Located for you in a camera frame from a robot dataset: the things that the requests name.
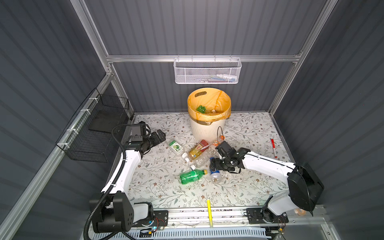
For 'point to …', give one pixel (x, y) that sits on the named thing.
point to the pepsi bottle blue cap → (215, 176)
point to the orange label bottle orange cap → (220, 139)
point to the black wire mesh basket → (86, 136)
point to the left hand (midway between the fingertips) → (158, 137)
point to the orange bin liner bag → (218, 103)
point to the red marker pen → (273, 144)
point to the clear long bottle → (204, 162)
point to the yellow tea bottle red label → (200, 147)
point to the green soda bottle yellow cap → (192, 176)
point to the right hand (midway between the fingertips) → (217, 167)
